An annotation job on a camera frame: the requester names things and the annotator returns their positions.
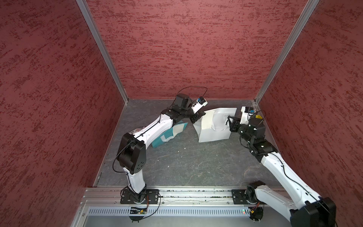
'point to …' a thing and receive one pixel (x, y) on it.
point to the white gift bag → (220, 131)
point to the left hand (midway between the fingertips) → (203, 114)
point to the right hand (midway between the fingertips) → (227, 120)
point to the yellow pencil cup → (258, 116)
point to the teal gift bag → (177, 128)
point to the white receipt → (207, 119)
